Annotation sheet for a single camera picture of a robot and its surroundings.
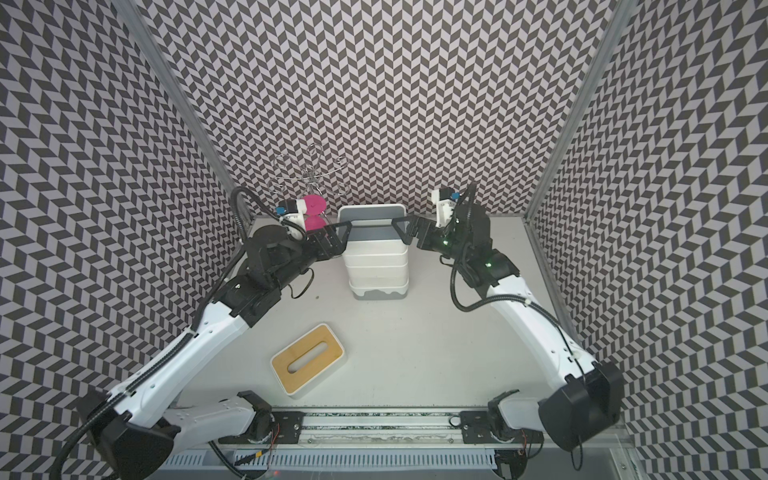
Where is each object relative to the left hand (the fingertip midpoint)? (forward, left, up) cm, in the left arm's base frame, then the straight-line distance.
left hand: (341, 230), depth 69 cm
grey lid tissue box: (+1, -7, -20) cm, 21 cm away
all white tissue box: (0, -8, -29) cm, 30 cm away
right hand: (+1, -15, -1) cm, 15 cm away
